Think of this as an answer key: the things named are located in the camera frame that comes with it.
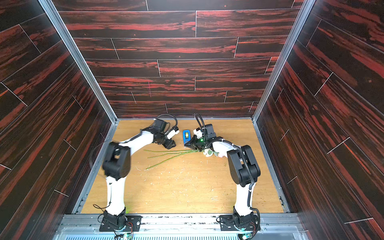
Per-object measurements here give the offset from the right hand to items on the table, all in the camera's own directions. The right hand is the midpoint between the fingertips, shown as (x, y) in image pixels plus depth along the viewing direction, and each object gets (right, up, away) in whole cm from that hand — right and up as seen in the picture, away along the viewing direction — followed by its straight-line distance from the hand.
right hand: (186, 143), depth 94 cm
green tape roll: (0, +6, +10) cm, 11 cm away
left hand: (-9, +1, +7) cm, 12 cm away
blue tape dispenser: (-1, +2, +10) cm, 10 cm away
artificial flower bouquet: (+14, -6, +1) cm, 15 cm away
